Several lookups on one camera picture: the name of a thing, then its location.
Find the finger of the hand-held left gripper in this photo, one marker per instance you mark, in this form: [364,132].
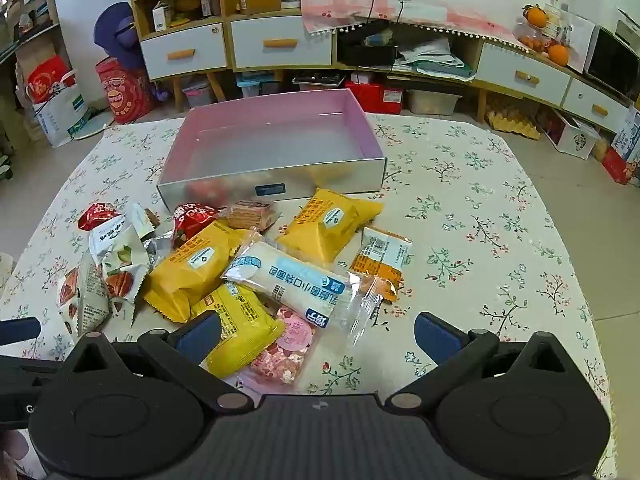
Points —
[20,331]
[25,390]

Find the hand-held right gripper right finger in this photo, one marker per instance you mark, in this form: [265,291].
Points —
[437,337]

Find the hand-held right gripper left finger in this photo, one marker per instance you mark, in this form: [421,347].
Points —
[197,337]

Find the yellow puffy snack packet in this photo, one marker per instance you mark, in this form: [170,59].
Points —
[192,265]
[325,225]

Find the pink heart candy packet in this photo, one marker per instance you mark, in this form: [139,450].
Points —
[287,350]

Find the silver snack packet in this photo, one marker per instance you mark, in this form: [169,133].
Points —
[159,247]

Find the orange snack packet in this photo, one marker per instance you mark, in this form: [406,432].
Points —
[380,257]

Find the white bread packet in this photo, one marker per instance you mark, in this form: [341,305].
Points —
[285,280]

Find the red snack packet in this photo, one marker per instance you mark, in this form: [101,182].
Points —
[97,215]
[192,222]

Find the clear cracker packet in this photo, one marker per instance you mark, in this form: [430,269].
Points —
[252,215]

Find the pink and silver box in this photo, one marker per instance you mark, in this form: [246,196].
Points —
[275,135]

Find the person's left hand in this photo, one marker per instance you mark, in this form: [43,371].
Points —
[12,452]

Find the round white base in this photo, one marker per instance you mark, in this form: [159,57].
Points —
[92,126]

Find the white shopping bag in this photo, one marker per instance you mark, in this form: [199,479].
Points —
[60,115]

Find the egg carton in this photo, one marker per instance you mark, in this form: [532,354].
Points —
[512,120]

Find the clear plastic storage box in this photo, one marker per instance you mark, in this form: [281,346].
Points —
[432,102]

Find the white printed box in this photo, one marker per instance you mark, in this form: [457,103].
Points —
[572,135]

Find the small clear storage box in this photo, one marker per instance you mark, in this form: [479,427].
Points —
[197,92]

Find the red box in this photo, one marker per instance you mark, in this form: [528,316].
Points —
[375,97]

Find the red gift bag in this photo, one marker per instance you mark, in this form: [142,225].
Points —
[50,80]

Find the red patterned bag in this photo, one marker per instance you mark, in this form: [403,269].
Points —
[125,92]

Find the blue storage box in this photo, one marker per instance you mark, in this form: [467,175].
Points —
[257,86]

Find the white drawer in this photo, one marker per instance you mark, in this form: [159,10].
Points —
[182,52]
[595,105]
[280,42]
[522,77]

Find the pile of folded cloths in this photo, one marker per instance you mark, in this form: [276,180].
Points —
[432,60]

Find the low wooden cabinet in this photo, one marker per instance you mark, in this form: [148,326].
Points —
[472,55]

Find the black box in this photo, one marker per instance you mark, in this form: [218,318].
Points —
[367,52]

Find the orange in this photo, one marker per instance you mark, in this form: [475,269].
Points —
[558,55]
[536,16]

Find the bag of small oranges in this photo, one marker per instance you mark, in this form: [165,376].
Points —
[531,40]

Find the purple plush toy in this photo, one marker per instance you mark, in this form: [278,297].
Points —
[117,30]

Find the small white box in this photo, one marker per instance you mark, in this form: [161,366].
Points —
[161,15]

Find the microwave oven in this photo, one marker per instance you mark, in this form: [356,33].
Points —
[612,62]

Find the pink cloth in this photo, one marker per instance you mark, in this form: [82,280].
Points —
[425,10]

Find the white paper bag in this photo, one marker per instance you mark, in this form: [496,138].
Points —
[575,37]

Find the yellow bag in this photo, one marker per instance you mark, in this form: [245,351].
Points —
[186,7]

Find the tall wooden shelf cabinet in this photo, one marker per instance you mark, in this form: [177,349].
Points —
[227,5]

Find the small brown box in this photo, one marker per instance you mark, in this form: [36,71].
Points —
[210,3]

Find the cardboard box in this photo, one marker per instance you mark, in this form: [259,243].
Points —
[260,2]

